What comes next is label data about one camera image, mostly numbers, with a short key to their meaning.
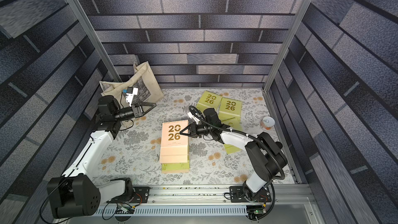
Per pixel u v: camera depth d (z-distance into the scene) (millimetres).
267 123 947
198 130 732
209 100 1108
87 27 839
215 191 743
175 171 819
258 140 482
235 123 988
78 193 397
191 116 790
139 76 927
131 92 673
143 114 635
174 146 756
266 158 452
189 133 753
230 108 1067
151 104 679
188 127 762
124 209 710
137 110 636
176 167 816
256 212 698
